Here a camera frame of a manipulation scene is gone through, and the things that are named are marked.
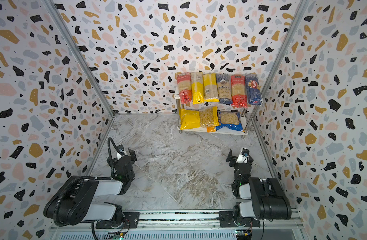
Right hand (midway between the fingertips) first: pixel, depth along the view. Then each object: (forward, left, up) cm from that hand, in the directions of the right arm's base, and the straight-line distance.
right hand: (237, 148), depth 87 cm
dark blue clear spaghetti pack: (+24, +9, +24) cm, 35 cm away
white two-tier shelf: (+17, -7, -7) cm, 20 cm away
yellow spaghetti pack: (+24, +17, +24) cm, 38 cm away
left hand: (-2, +68, 0) cm, 68 cm away
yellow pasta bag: (+25, +18, -1) cm, 31 cm away
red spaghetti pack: (+30, +31, +24) cm, 50 cm away
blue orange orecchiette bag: (+24, +1, -2) cm, 24 cm away
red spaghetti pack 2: (+21, +1, +24) cm, 32 cm away
